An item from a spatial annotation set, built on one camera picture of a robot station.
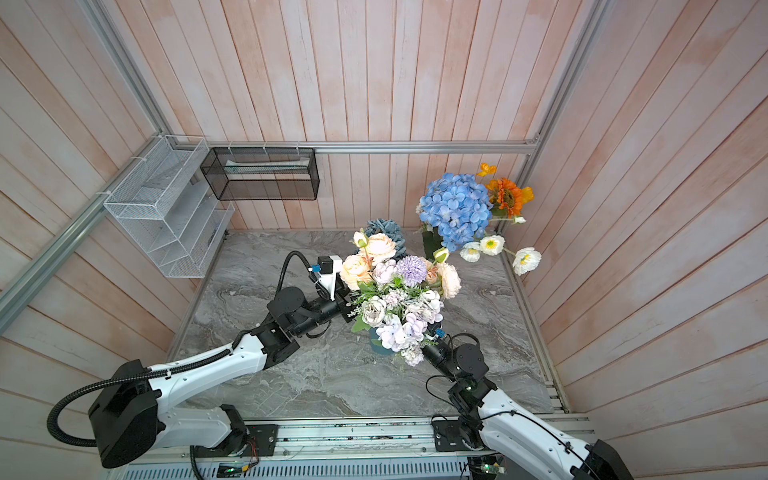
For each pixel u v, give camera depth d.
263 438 0.73
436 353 0.62
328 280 0.61
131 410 0.40
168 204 0.75
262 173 1.03
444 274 0.56
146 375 0.43
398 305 0.56
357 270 0.58
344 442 0.74
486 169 0.78
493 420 0.54
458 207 0.64
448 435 0.73
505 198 0.73
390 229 0.71
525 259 0.58
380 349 0.55
